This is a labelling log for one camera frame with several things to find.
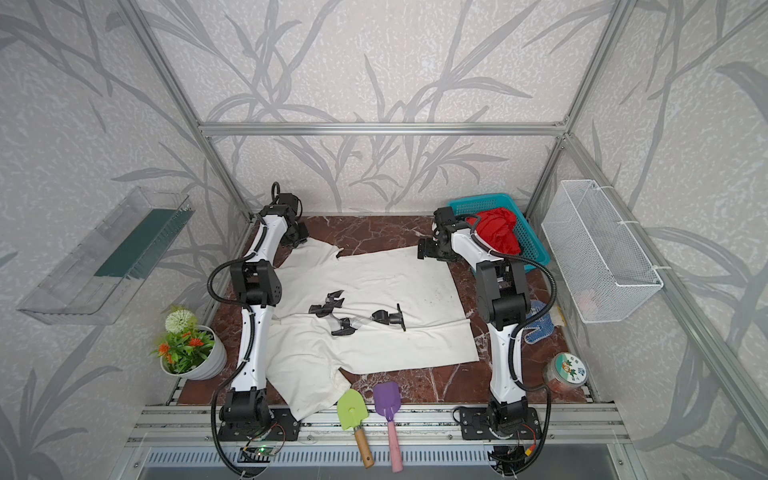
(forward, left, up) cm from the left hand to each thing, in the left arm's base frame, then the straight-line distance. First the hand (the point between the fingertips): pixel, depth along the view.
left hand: (306, 231), depth 112 cm
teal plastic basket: (-12, -82, +5) cm, 83 cm away
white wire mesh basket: (-40, -78, +34) cm, 94 cm away
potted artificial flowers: (-49, +14, +14) cm, 53 cm away
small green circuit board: (-68, -4, -1) cm, 68 cm away
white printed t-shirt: (-32, -24, -1) cm, 40 cm away
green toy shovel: (-60, -24, 0) cm, 64 cm away
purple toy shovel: (-56, -33, 0) cm, 65 cm away
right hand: (-9, -47, +4) cm, 48 cm away
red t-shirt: (-6, -69, +10) cm, 70 cm away
